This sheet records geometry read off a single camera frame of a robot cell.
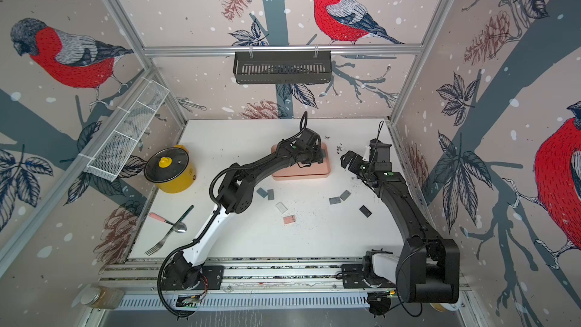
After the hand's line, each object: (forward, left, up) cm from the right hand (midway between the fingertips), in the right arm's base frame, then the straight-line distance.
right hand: (351, 158), depth 87 cm
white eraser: (-15, +27, -15) cm, 34 cm away
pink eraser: (-19, +24, -15) cm, 34 cm away
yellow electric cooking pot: (-5, +73, -4) cm, 73 cm away
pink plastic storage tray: (+3, +12, -14) cm, 19 cm away
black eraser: (-14, -7, -16) cm, 23 cm away
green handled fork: (-25, +69, -14) cm, 75 cm away
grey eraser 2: (-8, +1, -15) cm, 17 cm away
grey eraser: (-10, +6, -16) cm, 20 cm away
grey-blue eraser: (-9, +32, -14) cm, 36 cm away
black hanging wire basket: (+43, +30, +13) cm, 54 cm away
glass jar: (-47, +76, -7) cm, 90 cm away
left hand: (+9, +8, -8) cm, 14 cm away
